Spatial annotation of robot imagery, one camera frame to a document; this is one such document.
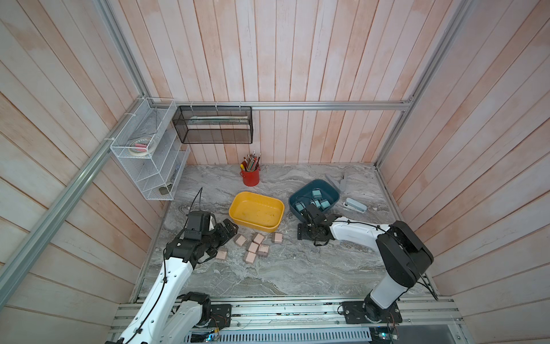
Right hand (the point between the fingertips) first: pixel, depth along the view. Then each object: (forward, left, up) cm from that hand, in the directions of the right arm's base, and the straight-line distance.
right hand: (304, 232), depth 94 cm
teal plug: (+10, +2, +5) cm, 12 cm away
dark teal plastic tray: (+20, -1, +2) cm, 20 cm away
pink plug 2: (-5, +28, +2) cm, 29 cm away
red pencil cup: (+27, +26, +6) cm, 38 cm away
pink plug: (-12, +35, +3) cm, 37 cm away
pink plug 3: (-5, +20, +2) cm, 21 cm away
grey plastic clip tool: (+27, -22, +1) cm, 35 cm away
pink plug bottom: (-13, +23, +2) cm, 26 cm away
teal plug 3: (+14, -11, +2) cm, 18 cm away
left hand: (-9, +29, +14) cm, 34 cm away
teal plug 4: (+14, -7, +3) cm, 16 cm away
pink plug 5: (-8, +22, +2) cm, 24 cm away
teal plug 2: (+20, -7, +2) cm, 22 cm away
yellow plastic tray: (+10, +22, +1) cm, 25 cm away
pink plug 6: (-10, +18, +3) cm, 21 cm away
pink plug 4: (-4, +12, +2) cm, 13 cm away
